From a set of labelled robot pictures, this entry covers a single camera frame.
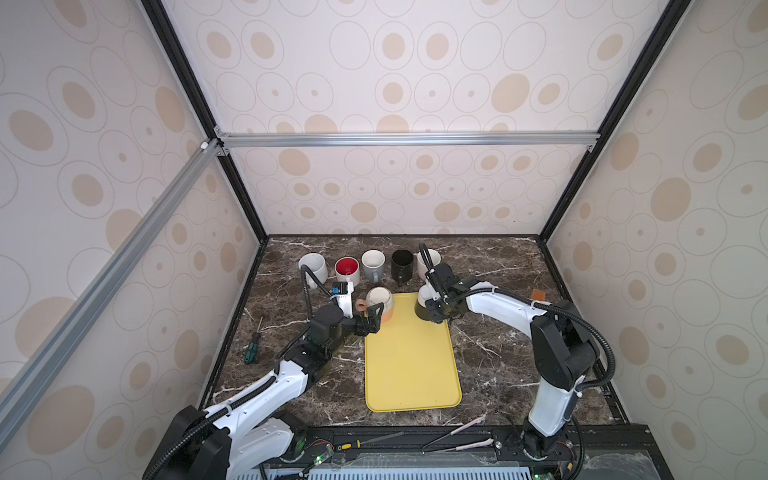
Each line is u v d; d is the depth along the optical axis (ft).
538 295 3.28
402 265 3.32
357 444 2.42
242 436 1.49
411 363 2.87
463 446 2.40
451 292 2.26
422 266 3.15
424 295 2.99
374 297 3.03
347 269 3.44
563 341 1.63
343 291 2.29
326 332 1.99
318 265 3.29
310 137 6.14
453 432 2.45
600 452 2.42
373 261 3.40
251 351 2.87
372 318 2.35
